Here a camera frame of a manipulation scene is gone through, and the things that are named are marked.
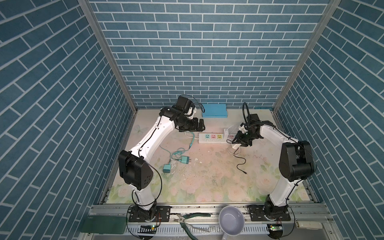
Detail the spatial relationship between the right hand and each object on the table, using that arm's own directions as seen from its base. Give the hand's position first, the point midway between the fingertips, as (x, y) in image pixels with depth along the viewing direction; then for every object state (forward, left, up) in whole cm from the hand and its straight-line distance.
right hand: (235, 143), depth 93 cm
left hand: (-3, +21, +16) cm, 27 cm away
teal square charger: (-17, +41, -6) cm, 45 cm away
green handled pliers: (-42, +28, -6) cm, 51 cm away
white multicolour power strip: (+5, +12, -4) cm, 14 cm away
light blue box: (+32, +13, -5) cm, 35 cm away
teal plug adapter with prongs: (-12, +31, -5) cm, 33 cm away
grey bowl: (-41, +3, -8) cm, 42 cm away
